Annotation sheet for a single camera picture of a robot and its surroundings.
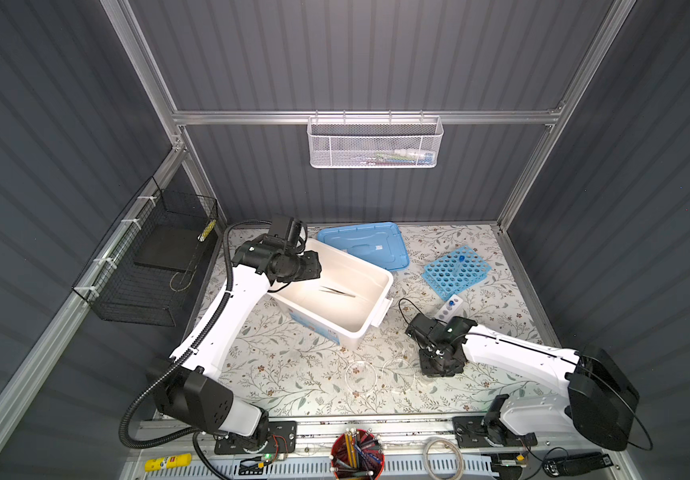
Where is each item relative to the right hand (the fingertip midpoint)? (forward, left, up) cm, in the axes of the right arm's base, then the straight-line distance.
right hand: (433, 373), depth 82 cm
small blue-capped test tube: (+19, -8, +6) cm, 21 cm away
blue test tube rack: (+32, -12, +3) cm, 34 cm away
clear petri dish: (0, +20, -2) cm, 20 cm away
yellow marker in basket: (+30, +62, +27) cm, 74 cm away
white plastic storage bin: (+23, +25, -1) cm, 35 cm away
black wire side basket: (+15, +74, +27) cm, 80 cm away
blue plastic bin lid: (+50, +12, -2) cm, 52 cm away
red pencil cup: (-20, +21, +9) cm, 30 cm away
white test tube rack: (+18, -7, +3) cm, 20 cm away
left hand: (+20, +32, +23) cm, 44 cm away
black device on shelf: (-20, -30, -1) cm, 36 cm away
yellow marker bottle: (-21, +65, +2) cm, 69 cm away
